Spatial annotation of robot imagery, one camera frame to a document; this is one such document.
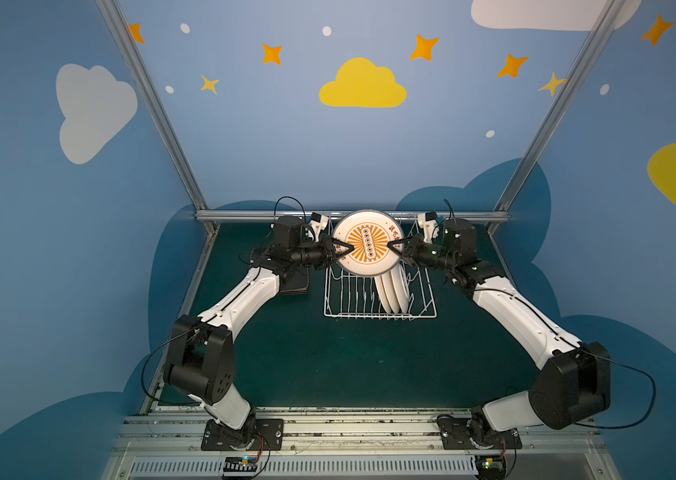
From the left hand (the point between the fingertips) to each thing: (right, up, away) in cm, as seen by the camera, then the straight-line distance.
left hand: (353, 246), depth 79 cm
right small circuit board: (+34, -55, -5) cm, 65 cm away
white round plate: (+5, +4, +1) cm, 6 cm away
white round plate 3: (+12, -13, +7) cm, 19 cm away
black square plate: (-14, -8, -12) cm, 20 cm away
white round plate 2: (+9, -13, +7) cm, 17 cm away
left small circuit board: (-28, -55, -6) cm, 62 cm away
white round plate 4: (+15, -14, +9) cm, 22 cm away
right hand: (+10, +1, -1) cm, 10 cm away
